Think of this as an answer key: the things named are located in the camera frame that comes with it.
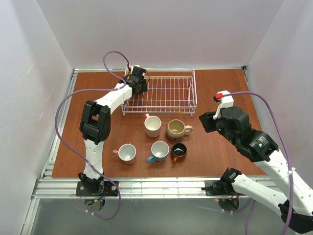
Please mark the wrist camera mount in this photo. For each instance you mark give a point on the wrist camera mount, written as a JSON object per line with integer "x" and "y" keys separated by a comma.
{"x": 224, "y": 100}
{"x": 136, "y": 71}

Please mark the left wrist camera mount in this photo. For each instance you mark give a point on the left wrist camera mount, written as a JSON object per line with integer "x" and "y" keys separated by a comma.
{"x": 136, "y": 71}

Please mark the white mug pink handle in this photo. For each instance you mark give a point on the white mug pink handle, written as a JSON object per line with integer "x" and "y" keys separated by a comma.
{"x": 126, "y": 153}

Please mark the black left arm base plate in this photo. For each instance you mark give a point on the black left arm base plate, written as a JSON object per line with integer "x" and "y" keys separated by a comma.
{"x": 104, "y": 188}

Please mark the black mug orange handle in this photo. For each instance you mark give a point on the black mug orange handle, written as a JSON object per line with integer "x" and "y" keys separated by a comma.
{"x": 178, "y": 152}

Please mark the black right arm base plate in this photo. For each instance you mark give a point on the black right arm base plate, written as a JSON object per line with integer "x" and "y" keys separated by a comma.
{"x": 218, "y": 188}

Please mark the aluminium left frame rail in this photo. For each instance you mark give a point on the aluminium left frame rail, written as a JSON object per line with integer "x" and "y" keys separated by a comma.
{"x": 49, "y": 165}

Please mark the grey mug blue handle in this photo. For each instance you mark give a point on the grey mug blue handle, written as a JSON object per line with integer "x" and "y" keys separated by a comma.
{"x": 160, "y": 151}

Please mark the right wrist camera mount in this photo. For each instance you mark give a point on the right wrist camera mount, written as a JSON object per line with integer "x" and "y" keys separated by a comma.
{"x": 224, "y": 100}

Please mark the pale pink tall mug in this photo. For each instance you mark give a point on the pale pink tall mug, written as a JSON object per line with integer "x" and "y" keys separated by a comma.
{"x": 152, "y": 126}

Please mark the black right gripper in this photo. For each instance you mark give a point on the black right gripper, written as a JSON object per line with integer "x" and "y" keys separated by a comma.
{"x": 207, "y": 121}

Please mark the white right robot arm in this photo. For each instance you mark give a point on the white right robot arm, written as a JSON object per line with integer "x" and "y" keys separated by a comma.
{"x": 294, "y": 200}

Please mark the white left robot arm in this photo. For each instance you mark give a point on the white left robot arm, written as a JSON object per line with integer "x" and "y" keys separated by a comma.
{"x": 95, "y": 127}

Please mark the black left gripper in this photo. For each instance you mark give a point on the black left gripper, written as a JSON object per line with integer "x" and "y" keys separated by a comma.
{"x": 141, "y": 86}

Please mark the white wire dish rack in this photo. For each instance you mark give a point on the white wire dish rack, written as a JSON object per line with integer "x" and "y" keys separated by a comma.
{"x": 170, "y": 91}

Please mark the beige round ceramic mug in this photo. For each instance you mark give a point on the beige round ceramic mug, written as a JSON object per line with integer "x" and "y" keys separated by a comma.
{"x": 176, "y": 130}

